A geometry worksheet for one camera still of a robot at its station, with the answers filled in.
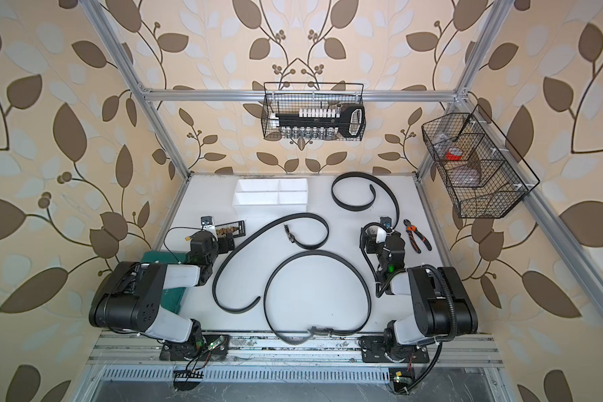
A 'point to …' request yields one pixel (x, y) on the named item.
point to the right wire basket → (486, 175)
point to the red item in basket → (453, 157)
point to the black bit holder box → (238, 229)
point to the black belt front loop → (316, 331)
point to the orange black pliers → (410, 229)
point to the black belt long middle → (252, 229)
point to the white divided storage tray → (270, 197)
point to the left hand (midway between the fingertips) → (214, 231)
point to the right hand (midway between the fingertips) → (376, 228)
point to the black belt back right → (370, 204)
